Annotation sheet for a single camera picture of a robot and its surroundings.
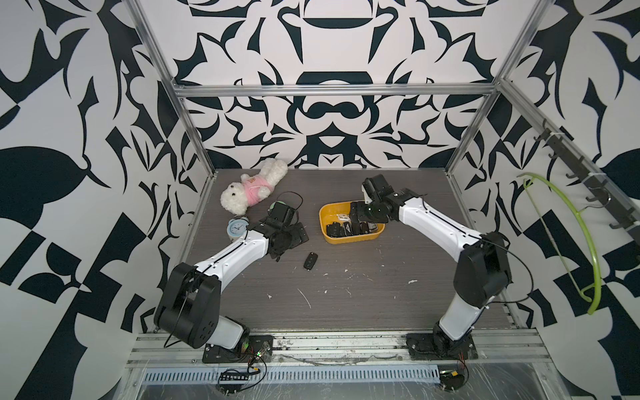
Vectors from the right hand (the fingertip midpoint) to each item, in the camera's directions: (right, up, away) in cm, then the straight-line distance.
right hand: (359, 211), depth 89 cm
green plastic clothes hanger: (+50, -17, -29) cm, 60 cm away
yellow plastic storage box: (-10, -2, +10) cm, 15 cm away
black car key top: (-8, -8, +7) cm, 14 cm away
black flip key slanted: (-17, -18, +2) cm, 25 cm away
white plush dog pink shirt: (-46, +5, +10) cm, 47 cm away
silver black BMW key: (+7, -7, +10) cm, 14 cm away
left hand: (-22, -9, 0) cm, 24 cm away
